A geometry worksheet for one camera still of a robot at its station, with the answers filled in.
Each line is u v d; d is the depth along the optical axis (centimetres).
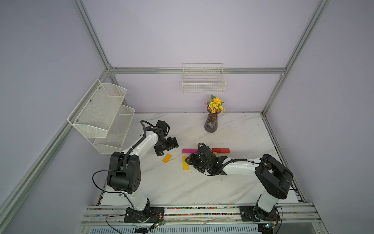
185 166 90
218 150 98
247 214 73
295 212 76
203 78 94
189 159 81
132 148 50
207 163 68
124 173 46
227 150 97
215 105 90
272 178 46
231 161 59
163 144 76
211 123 101
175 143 83
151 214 73
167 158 94
